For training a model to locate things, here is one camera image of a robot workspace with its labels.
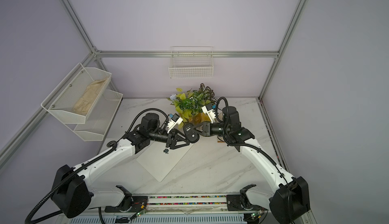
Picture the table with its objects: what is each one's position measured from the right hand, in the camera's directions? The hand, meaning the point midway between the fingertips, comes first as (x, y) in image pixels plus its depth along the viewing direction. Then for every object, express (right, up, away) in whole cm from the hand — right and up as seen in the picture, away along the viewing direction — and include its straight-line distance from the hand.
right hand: (194, 131), depth 70 cm
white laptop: (-21, -20, +18) cm, 34 cm away
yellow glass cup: (+3, +5, +28) cm, 28 cm away
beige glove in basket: (-56, +12, +5) cm, 58 cm away
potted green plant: (-3, +14, +14) cm, 20 cm away
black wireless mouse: (-1, -2, -3) cm, 3 cm away
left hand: (-3, -5, -1) cm, 6 cm away
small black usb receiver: (-18, -15, +20) cm, 31 cm away
